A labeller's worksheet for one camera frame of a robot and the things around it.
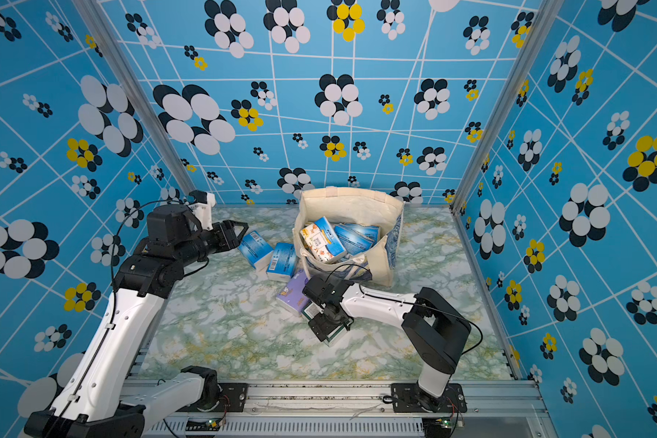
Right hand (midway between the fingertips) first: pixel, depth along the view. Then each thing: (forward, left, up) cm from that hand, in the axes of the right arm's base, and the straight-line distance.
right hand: (332, 321), depth 86 cm
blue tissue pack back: (+23, +28, +7) cm, 36 cm away
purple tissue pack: (+8, +14, +4) cm, 16 cm away
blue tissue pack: (+21, -8, +17) cm, 28 cm away
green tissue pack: (+2, +6, +4) cm, 7 cm away
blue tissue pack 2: (+19, +18, +6) cm, 27 cm away
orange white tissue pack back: (+15, +3, +22) cm, 27 cm away
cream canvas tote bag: (+32, -9, +20) cm, 39 cm away
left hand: (+12, +22, +34) cm, 42 cm away
